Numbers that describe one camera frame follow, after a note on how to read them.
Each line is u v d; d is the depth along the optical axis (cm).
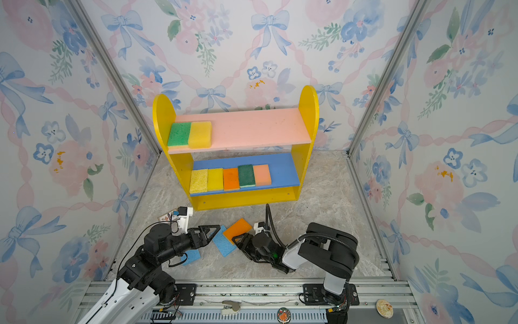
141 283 53
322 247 52
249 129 73
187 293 75
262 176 90
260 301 73
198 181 88
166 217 93
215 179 88
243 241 76
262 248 66
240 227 88
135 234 89
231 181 88
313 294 73
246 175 90
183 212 67
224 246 84
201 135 68
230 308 70
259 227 83
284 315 69
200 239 64
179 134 68
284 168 99
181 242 63
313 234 52
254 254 75
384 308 72
